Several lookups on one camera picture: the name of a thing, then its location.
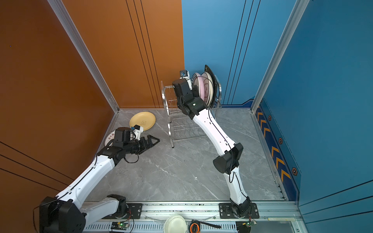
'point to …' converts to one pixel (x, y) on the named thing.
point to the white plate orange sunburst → (110, 137)
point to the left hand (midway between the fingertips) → (155, 141)
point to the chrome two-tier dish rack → (181, 125)
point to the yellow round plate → (144, 119)
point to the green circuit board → (117, 225)
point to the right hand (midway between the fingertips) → (190, 86)
